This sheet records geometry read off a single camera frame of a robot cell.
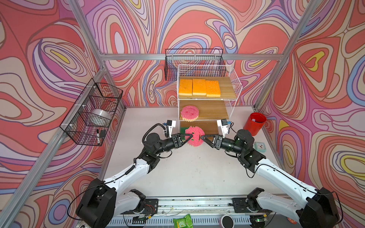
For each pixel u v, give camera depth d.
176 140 0.65
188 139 0.67
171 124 0.68
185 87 0.69
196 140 0.67
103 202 0.40
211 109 0.85
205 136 0.68
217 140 0.62
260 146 0.94
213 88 0.69
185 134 0.68
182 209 0.73
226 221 0.65
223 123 0.65
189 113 0.78
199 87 0.70
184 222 0.69
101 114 0.72
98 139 0.71
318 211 0.39
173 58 0.88
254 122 0.94
